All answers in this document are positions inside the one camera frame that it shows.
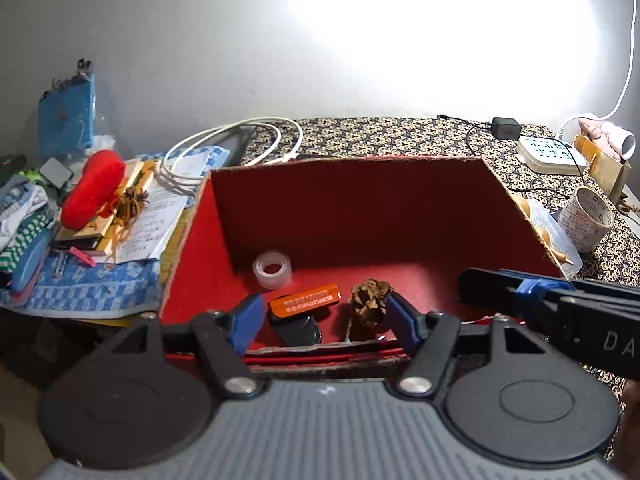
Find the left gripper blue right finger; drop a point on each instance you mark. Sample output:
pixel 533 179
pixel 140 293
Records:
pixel 408 325

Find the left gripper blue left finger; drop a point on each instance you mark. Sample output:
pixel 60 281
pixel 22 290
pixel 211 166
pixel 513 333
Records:
pixel 246 320

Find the orange rectangular case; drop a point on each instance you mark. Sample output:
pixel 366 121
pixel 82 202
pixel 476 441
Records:
pixel 306 301

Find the brown pine cone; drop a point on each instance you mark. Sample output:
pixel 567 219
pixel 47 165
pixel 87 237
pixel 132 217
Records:
pixel 368 301

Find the black round lid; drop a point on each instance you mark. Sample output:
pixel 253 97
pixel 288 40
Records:
pixel 296 331

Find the clear tape roll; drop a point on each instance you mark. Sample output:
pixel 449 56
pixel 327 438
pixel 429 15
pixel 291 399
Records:
pixel 272 270

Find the large label tape roll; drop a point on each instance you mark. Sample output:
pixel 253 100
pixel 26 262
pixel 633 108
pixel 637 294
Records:
pixel 586 218

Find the red cardboard box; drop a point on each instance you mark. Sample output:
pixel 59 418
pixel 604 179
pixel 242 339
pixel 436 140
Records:
pixel 414 222

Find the clear plastic box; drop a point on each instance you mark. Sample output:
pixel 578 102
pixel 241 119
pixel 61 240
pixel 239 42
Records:
pixel 559 239

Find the paper sheets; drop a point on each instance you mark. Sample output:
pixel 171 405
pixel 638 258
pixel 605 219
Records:
pixel 151 232

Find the brown gourd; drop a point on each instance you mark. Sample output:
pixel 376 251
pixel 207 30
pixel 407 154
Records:
pixel 523 204

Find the wooden box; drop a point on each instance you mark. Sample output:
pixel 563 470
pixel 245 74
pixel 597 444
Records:
pixel 609 174

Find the pink clip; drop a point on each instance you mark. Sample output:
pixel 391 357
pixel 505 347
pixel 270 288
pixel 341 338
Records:
pixel 82 256

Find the white dotted device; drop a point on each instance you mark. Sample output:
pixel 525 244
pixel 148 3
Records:
pixel 550 156

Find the pink cloth item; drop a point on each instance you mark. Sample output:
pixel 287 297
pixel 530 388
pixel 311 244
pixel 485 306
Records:
pixel 615 141

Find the blue checkered towel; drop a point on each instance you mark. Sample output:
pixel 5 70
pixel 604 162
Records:
pixel 64 287

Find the red plush cushion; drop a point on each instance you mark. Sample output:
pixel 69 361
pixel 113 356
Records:
pixel 100 178

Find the black power adapter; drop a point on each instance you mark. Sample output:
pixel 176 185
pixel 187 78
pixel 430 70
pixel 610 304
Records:
pixel 503 128

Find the blue oval case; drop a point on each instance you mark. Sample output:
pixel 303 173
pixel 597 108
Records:
pixel 29 260

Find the pile of folded clothes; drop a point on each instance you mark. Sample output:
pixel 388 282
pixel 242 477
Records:
pixel 25 213

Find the blue plastic bag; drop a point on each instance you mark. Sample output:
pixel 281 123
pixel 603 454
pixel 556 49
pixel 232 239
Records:
pixel 69 123

